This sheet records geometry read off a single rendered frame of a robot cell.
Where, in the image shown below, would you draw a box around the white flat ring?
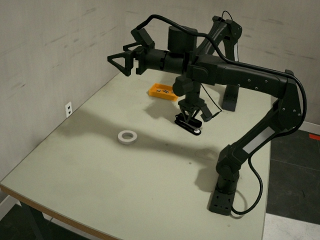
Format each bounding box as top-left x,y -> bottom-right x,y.
118,130 -> 137,145

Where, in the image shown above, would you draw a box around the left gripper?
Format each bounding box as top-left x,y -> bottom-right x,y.
107,28 -> 169,77

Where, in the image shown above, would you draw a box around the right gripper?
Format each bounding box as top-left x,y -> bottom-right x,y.
178,91 -> 213,123

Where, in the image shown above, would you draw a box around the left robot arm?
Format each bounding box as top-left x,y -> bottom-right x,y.
161,26 -> 302,213

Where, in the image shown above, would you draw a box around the orange tray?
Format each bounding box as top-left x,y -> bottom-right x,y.
148,83 -> 178,101

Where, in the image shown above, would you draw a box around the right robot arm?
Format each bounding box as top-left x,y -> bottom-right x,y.
172,15 -> 242,122

